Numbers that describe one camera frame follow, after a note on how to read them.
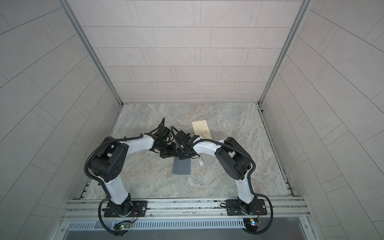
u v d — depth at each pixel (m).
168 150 0.81
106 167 0.47
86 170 0.43
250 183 0.54
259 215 0.69
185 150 0.69
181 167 0.84
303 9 0.72
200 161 0.85
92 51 0.87
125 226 0.64
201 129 1.02
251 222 0.68
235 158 0.50
